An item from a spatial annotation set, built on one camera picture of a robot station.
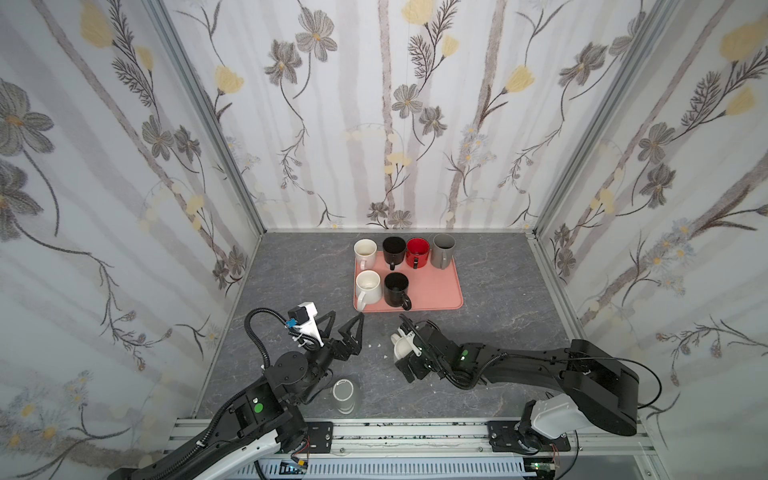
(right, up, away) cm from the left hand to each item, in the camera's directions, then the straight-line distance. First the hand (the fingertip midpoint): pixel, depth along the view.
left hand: (346, 310), depth 67 cm
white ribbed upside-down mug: (+3, +2, +32) cm, 32 cm away
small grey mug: (-1, -22, +5) cm, 23 cm away
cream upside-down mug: (+13, -13, +15) cm, 24 cm away
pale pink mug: (+1, +15, +39) cm, 41 cm away
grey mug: (+28, +15, +35) cm, 47 cm away
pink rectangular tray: (+21, +2, +32) cm, 39 cm away
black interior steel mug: (+12, +1, +29) cm, 31 cm away
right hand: (+13, -14, +17) cm, 25 cm away
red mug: (+20, +14, +41) cm, 48 cm away
